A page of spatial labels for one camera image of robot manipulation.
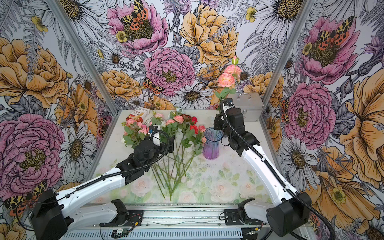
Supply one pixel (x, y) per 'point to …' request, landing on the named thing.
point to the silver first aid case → (251, 104)
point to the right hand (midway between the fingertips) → (216, 118)
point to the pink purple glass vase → (211, 150)
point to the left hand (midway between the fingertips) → (165, 139)
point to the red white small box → (138, 113)
